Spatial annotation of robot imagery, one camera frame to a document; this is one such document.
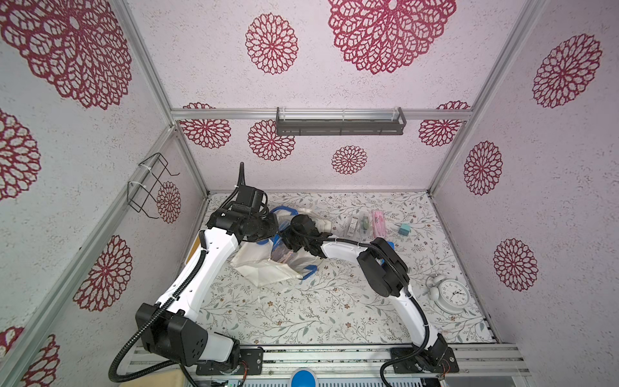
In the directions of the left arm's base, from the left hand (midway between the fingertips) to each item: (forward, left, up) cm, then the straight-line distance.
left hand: (278, 231), depth 78 cm
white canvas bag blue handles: (-10, +3, -3) cm, 11 cm away
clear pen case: (+18, -29, -23) cm, 41 cm away
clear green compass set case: (+19, -35, -22) cm, 45 cm away
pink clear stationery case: (+19, -41, -23) cm, 50 cm away
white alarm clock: (-14, -59, -19) cm, 64 cm away
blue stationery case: (+8, -44, -22) cm, 50 cm away
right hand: (+11, +4, -15) cm, 19 cm away
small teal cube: (+17, -52, -23) cm, 59 cm away
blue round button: (-38, -8, -20) cm, 44 cm away
